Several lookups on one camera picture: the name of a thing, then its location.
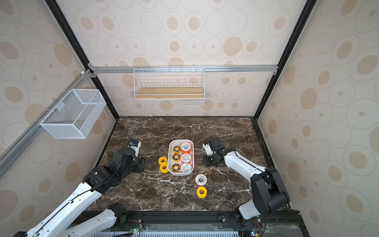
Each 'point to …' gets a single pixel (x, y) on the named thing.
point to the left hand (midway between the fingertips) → (145, 157)
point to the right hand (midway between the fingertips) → (204, 162)
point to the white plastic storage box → (170, 143)
